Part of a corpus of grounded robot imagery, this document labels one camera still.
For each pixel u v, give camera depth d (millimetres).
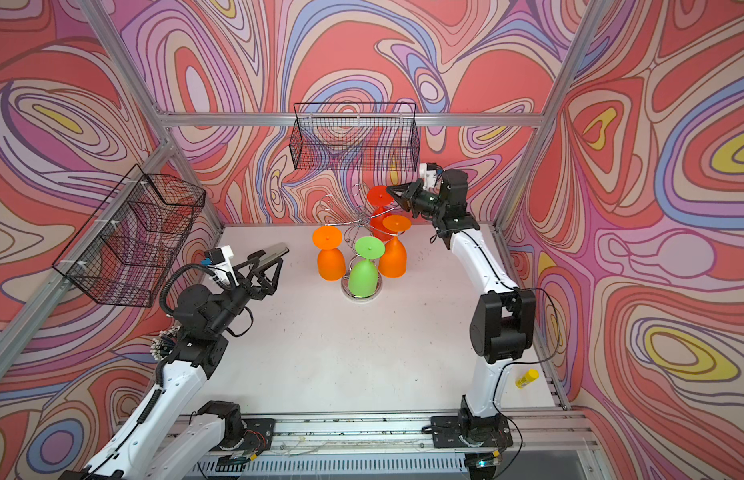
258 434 732
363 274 776
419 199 718
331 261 798
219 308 578
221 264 613
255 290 647
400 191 780
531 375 746
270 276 665
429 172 755
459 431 728
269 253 1076
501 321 488
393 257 793
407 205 736
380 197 783
